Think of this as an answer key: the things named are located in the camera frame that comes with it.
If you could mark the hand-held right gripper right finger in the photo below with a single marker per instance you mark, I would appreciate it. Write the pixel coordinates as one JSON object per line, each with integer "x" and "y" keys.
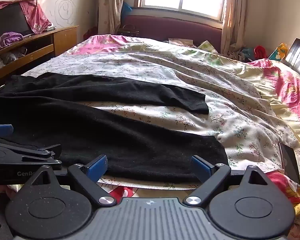
{"x": 200, "y": 167}

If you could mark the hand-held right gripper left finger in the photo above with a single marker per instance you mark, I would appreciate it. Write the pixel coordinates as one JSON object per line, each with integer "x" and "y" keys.
{"x": 98, "y": 167}

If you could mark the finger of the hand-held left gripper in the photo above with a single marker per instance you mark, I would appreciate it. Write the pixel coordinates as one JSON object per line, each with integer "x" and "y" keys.
{"x": 1, "y": 130}
{"x": 47, "y": 152}

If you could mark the black pants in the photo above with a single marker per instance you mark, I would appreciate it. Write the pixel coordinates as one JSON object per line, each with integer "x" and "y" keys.
{"x": 115, "y": 142}

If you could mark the grey clothes bundle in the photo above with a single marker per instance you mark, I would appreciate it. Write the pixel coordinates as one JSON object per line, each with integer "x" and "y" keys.
{"x": 7, "y": 56}

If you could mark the black phone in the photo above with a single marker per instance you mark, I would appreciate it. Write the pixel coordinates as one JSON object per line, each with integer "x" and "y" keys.
{"x": 290, "y": 163}

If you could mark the purple dotted cloth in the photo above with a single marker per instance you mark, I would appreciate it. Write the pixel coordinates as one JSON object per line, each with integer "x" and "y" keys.
{"x": 10, "y": 38}

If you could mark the black television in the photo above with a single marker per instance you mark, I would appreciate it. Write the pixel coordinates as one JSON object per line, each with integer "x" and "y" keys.
{"x": 7, "y": 22}

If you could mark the wooden cabinet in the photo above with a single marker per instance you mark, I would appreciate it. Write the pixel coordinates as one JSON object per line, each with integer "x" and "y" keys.
{"x": 65, "y": 40}

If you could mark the pink cartoon quilt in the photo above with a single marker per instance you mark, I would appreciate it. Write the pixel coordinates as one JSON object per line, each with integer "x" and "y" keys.
{"x": 290, "y": 92}

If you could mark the pink floral cloth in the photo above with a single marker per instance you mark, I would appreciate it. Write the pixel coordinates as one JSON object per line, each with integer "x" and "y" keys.
{"x": 36, "y": 17}

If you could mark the green floral cloth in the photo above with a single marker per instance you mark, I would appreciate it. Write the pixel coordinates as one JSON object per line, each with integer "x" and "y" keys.
{"x": 207, "y": 47}

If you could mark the pile of clothes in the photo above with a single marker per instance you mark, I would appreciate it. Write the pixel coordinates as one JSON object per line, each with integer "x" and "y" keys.
{"x": 240, "y": 52}

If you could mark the red cloth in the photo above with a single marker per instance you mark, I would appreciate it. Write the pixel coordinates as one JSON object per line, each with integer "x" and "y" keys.
{"x": 91, "y": 33}

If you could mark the paper packet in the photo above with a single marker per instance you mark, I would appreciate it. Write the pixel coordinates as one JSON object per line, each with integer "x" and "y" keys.
{"x": 180, "y": 42}

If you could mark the red plastic item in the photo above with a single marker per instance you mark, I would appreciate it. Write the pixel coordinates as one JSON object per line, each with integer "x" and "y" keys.
{"x": 260, "y": 52}

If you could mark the maroon upholstered bench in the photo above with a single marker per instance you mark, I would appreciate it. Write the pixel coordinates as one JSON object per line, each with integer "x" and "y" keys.
{"x": 177, "y": 30}

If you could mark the colourful cartoon bag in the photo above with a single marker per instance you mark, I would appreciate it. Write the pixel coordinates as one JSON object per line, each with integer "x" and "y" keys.
{"x": 278, "y": 52}

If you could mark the dark handbag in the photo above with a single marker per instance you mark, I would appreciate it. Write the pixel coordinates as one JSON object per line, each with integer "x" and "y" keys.
{"x": 128, "y": 31}

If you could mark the dark wooden headboard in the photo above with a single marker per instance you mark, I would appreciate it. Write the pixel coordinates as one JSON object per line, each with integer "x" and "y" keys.
{"x": 298, "y": 57}

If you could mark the blue bag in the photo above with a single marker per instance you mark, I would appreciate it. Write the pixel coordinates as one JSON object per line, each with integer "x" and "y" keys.
{"x": 126, "y": 10}

